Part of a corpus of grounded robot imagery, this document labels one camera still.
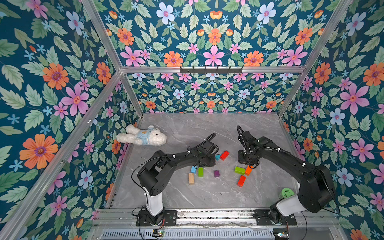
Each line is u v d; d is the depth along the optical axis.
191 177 0.85
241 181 0.84
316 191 0.43
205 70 0.91
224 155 0.94
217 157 0.92
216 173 0.88
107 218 0.75
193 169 0.88
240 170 0.87
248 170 0.88
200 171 0.87
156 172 0.52
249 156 0.72
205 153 0.72
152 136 0.95
